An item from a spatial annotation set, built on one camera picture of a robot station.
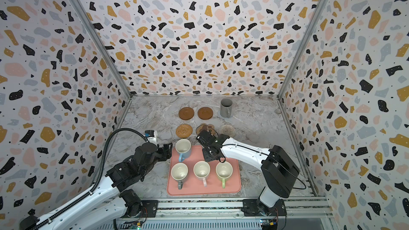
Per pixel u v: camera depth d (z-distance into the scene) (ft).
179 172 2.72
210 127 3.40
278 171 1.45
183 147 3.10
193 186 2.61
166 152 2.26
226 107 3.37
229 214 2.40
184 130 3.37
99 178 1.60
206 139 2.17
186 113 3.62
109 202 1.95
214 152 1.96
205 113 3.70
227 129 3.39
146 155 1.83
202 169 2.78
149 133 2.18
